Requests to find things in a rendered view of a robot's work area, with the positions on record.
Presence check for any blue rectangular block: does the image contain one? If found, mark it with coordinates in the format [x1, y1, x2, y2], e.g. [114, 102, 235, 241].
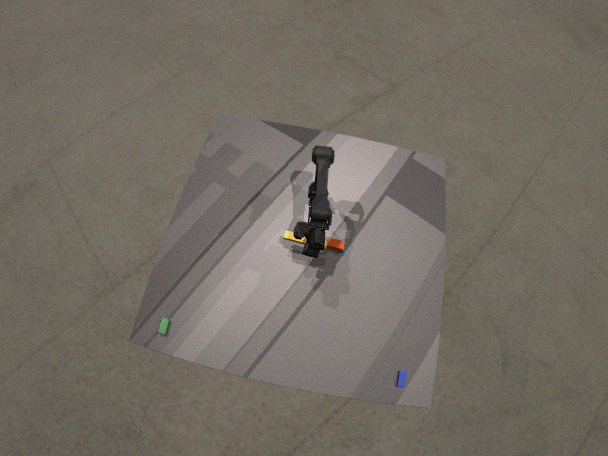
[396, 370, 407, 387]

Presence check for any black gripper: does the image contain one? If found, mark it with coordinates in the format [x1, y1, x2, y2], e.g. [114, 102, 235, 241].
[303, 240, 320, 258]

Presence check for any green rectangular block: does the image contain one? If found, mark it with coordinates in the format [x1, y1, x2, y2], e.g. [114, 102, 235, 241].
[158, 318, 171, 336]

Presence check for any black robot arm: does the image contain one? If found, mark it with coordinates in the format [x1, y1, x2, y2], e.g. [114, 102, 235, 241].
[293, 146, 334, 251]

